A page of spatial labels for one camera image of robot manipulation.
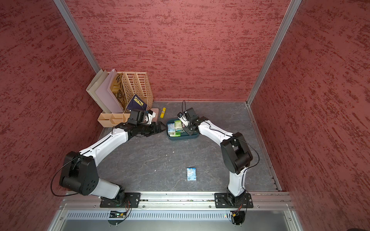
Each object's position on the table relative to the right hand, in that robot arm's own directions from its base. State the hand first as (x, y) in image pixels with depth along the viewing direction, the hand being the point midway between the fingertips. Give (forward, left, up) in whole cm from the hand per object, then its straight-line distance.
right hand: (190, 128), depth 94 cm
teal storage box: (-3, +4, -4) cm, 7 cm away
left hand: (-7, +17, +7) cm, 20 cm away
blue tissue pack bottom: (-27, 0, -6) cm, 28 cm away
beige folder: (+14, +60, +23) cm, 66 cm away
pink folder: (+17, +56, +16) cm, 61 cm away
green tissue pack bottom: (-3, +10, -3) cm, 11 cm away
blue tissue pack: (0, +13, -3) cm, 13 cm away
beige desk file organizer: (+29, +40, +5) cm, 50 cm away
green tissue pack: (+3, +8, -2) cm, 9 cm away
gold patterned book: (+25, +51, +13) cm, 58 cm away
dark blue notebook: (+22, +40, +3) cm, 45 cm away
